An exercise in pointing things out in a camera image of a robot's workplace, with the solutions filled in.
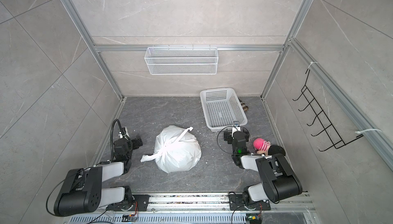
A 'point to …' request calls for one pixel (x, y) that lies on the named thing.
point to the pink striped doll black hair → (262, 146)
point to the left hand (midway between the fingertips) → (132, 134)
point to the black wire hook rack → (333, 137)
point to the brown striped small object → (244, 107)
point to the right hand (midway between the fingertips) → (237, 128)
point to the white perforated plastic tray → (222, 108)
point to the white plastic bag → (176, 150)
